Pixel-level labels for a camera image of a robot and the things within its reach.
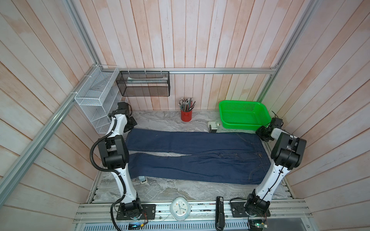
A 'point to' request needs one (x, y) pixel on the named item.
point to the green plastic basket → (243, 115)
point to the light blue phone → (141, 178)
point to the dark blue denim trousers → (216, 157)
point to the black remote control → (220, 215)
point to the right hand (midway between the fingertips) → (257, 130)
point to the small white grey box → (212, 126)
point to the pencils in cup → (187, 104)
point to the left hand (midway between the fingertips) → (132, 127)
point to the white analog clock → (180, 208)
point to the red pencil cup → (186, 116)
